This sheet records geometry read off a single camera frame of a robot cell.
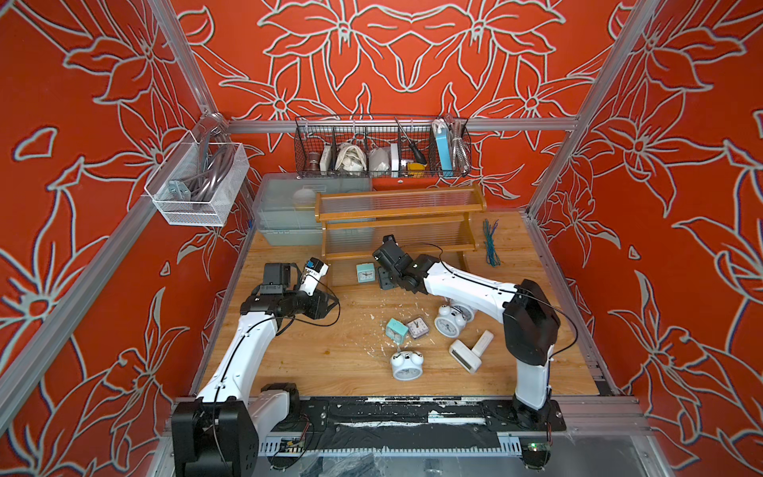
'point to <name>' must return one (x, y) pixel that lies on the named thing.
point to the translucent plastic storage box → (285, 206)
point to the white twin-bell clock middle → (448, 323)
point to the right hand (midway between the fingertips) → (381, 273)
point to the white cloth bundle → (350, 159)
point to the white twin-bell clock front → (407, 365)
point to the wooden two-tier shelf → (419, 221)
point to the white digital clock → (470, 358)
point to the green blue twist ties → (492, 257)
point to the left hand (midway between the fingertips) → (327, 295)
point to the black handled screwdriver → (421, 159)
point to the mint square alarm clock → (366, 272)
